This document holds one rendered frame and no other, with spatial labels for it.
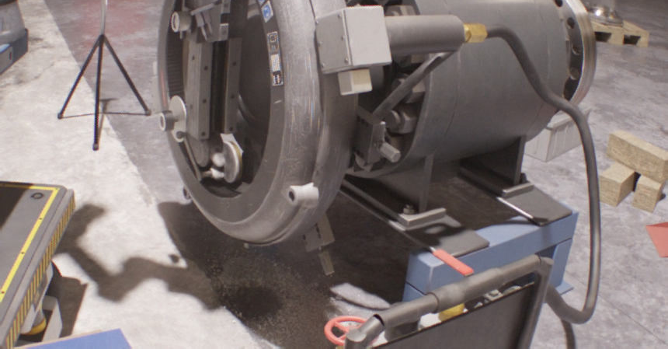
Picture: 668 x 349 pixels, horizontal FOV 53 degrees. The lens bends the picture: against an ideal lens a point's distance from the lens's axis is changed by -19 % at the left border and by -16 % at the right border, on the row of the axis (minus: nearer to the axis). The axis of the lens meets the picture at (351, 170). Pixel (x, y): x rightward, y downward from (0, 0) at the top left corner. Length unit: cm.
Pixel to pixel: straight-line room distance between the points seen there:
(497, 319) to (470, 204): 149
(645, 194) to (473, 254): 121
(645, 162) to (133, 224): 187
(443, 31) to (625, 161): 166
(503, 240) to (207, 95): 77
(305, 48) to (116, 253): 102
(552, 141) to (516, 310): 196
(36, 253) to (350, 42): 77
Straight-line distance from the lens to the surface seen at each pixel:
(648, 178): 293
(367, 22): 132
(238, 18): 169
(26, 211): 174
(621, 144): 298
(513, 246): 191
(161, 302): 197
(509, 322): 120
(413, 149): 175
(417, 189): 186
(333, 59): 134
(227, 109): 176
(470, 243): 181
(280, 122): 144
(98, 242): 225
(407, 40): 139
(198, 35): 158
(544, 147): 309
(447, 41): 146
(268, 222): 157
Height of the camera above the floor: 109
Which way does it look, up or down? 23 degrees down
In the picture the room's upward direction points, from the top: 5 degrees clockwise
